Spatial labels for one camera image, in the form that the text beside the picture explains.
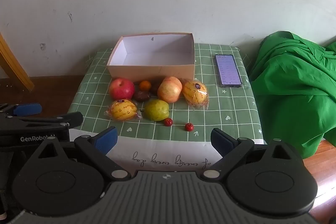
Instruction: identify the plastic orange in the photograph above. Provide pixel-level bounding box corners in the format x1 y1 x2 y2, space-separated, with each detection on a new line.
104 99 143 122
181 79 210 110

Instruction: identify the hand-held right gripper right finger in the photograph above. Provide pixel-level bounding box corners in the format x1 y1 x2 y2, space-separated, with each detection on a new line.
201 127 302 180

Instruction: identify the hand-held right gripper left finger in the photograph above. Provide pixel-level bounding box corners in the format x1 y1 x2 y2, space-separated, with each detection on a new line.
34 126 132 182

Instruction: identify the red yellow striped apple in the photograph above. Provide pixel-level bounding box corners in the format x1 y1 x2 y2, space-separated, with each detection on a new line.
157 76 183 104

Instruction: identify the cardboard box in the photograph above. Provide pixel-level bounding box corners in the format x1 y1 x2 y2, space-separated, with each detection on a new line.
106 32 195 79

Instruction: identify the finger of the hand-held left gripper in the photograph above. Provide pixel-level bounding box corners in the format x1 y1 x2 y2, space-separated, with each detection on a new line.
0 112 83 132
0 102 43 117

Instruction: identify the green pear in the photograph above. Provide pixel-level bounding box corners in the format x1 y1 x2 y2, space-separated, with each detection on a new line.
143 99 170 121

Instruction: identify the green cloth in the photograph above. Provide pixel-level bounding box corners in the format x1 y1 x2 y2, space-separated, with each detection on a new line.
248 31 336 159

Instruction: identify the dark dried jujube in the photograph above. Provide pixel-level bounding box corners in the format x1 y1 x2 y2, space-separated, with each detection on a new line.
133 90 151 102

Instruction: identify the green checked tablecloth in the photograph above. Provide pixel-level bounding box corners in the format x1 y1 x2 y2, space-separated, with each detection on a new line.
67 43 264 170

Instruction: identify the dark red apple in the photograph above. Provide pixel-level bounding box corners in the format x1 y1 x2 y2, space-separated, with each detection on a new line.
109 77 135 101

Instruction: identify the smartphone in clear case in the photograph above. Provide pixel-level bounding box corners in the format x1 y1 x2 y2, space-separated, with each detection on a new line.
214 54 242 88

